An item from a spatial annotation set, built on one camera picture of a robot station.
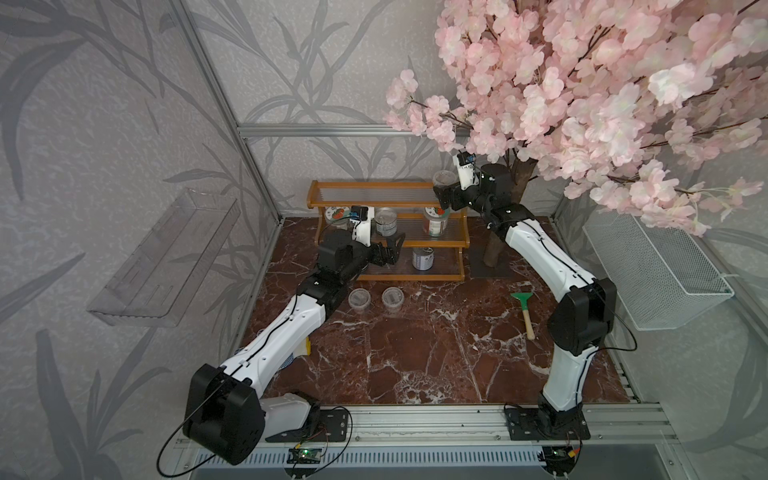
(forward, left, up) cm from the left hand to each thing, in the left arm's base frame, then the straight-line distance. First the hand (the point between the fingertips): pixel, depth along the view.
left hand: (390, 231), depth 75 cm
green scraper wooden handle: (-4, -42, -26) cm, 50 cm away
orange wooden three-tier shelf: (+13, -14, -18) cm, 27 cm away
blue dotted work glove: (-19, +25, -31) cm, 45 cm away
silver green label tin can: (+13, +2, -10) cm, 17 cm away
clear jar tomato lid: (+13, -14, -9) cm, 21 cm away
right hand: (+18, -16, +3) cm, 24 cm away
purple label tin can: (+8, -10, -22) cm, 25 cm away
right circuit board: (-45, -42, -34) cm, 70 cm away
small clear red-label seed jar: (+18, -15, +3) cm, 23 cm away
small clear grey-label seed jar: (-5, -1, -25) cm, 26 cm away
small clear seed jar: (-6, +10, -26) cm, 28 cm away
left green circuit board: (-44, +20, -31) cm, 58 cm away
